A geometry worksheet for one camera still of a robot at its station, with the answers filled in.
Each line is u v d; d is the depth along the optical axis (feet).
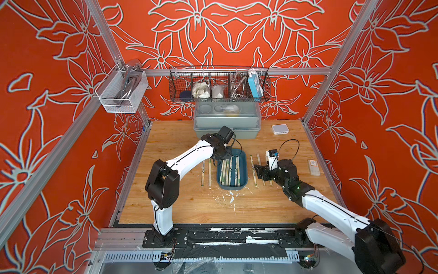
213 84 3.30
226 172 3.08
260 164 3.20
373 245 1.30
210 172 3.08
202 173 3.06
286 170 2.00
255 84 2.82
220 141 2.17
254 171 2.72
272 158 2.35
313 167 3.11
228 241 2.39
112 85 2.62
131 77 2.81
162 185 1.58
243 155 3.13
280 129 3.75
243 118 3.12
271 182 2.44
